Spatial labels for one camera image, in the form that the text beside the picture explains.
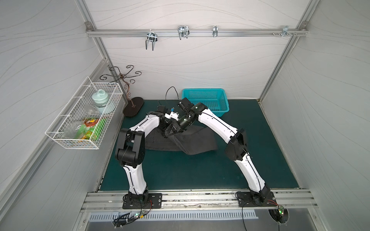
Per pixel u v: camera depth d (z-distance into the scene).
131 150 0.51
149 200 0.73
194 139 0.95
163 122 0.77
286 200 0.75
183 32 0.76
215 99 1.19
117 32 0.78
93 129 0.62
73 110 0.64
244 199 0.74
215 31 0.78
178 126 0.72
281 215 0.70
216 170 0.85
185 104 0.72
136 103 1.16
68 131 0.59
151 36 0.78
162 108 0.80
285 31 0.77
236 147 0.59
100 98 0.65
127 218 0.66
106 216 0.70
